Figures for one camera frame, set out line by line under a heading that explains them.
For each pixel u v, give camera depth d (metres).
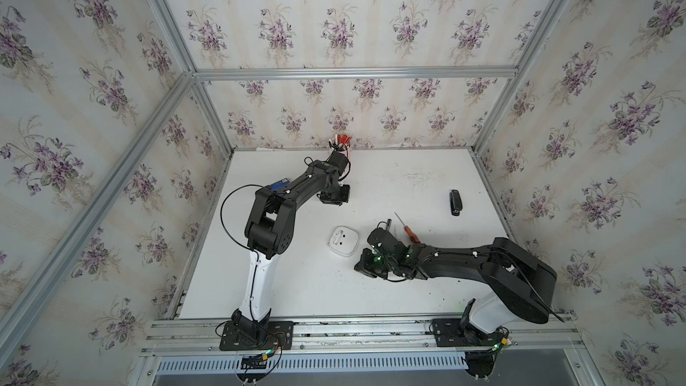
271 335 0.73
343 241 0.88
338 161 0.81
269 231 0.56
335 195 0.85
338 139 1.09
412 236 0.92
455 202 0.98
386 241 0.67
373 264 0.75
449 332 0.73
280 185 0.92
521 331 0.73
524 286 0.44
